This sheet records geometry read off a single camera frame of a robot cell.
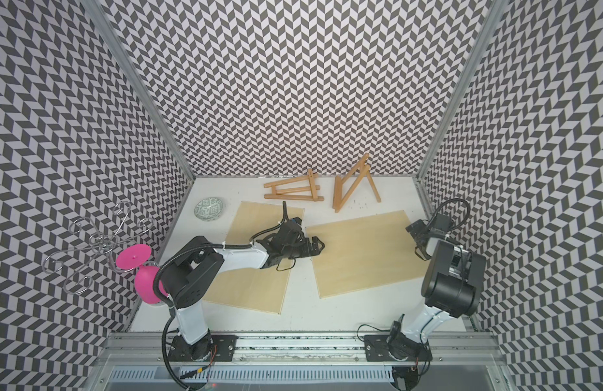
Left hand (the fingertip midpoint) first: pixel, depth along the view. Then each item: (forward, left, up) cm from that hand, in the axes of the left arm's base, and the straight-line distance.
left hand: (316, 249), depth 91 cm
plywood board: (-14, +20, -3) cm, 24 cm away
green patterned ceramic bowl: (+20, +47, -1) cm, 51 cm away
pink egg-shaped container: (-17, +45, +29) cm, 56 cm away
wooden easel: (+19, -10, +3) cm, 22 cm away
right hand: (+5, -40, -1) cm, 41 cm away
